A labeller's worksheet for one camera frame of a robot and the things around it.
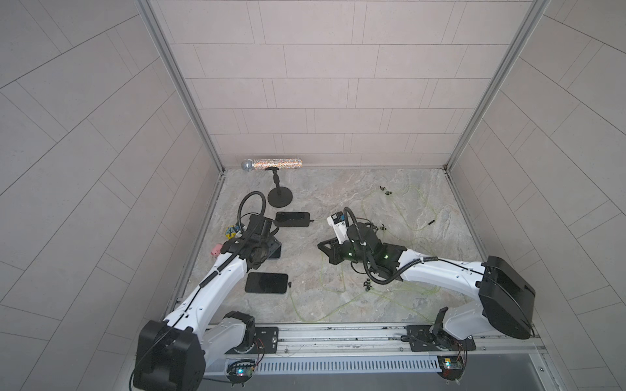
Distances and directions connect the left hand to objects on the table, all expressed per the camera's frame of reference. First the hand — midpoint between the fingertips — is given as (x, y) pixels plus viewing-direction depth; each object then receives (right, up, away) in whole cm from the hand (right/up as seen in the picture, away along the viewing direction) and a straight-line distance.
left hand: (274, 242), depth 84 cm
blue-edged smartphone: (+2, 0, -10) cm, 10 cm away
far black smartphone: (+3, +6, +19) cm, 20 cm away
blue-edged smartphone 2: (-3, -15, +2) cm, 15 cm away
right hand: (+16, 0, -8) cm, 17 cm away
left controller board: (-5, -30, -20) cm, 36 cm away
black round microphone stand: (-2, +15, +21) cm, 26 cm away
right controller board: (+54, -31, -16) cm, 64 cm away
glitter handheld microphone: (-10, +28, +3) cm, 29 cm away
